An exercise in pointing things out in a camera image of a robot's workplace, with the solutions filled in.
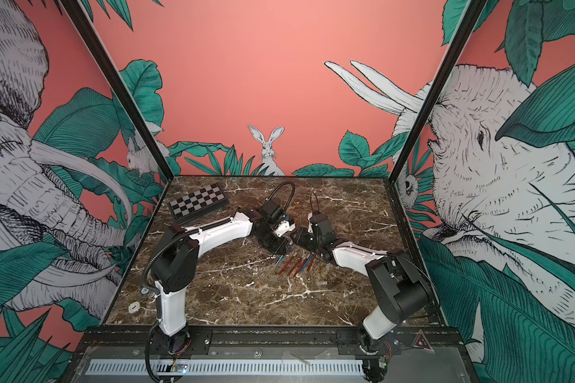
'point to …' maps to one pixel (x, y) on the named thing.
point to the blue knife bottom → (306, 264)
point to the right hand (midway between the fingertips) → (290, 233)
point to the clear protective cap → (322, 282)
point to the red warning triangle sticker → (420, 341)
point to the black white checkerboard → (198, 203)
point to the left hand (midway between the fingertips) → (288, 249)
